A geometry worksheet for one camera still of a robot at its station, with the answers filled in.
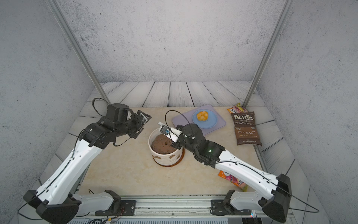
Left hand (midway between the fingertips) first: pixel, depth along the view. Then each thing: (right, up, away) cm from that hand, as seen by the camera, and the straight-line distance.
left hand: (151, 121), depth 68 cm
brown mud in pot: (+2, -15, +18) cm, 24 cm away
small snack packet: (+61, +9, +48) cm, 78 cm away
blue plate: (+36, -2, +40) cm, 54 cm away
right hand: (+9, -4, -1) cm, 10 cm away
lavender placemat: (+45, -3, +44) cm, 63 cm away
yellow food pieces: (+30, +3, +43) cm, 53 cm away
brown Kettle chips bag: (+61, -6, +37) cm, 72 cm away
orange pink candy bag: (+43, -34, +13) cm, 56 cm away
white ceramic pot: (+6, -22, +11) cm, 25 cm away
